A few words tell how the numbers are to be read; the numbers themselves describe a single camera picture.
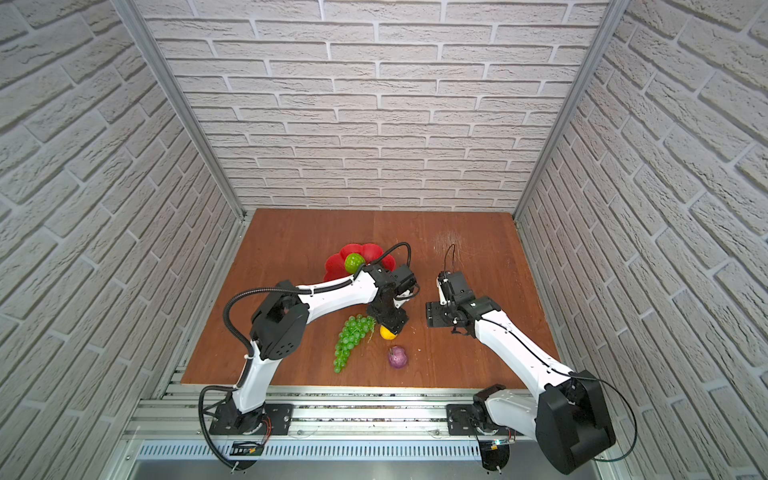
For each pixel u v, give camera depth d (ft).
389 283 2.19
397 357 2.60
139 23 2.34
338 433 2.42
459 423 2.40
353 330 2.80
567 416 1.30
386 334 2.75
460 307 2.02
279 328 1.70
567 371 1.42
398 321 2.61
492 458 2.32
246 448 2.38
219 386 2.08
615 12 2.26
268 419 2.38
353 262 3.20
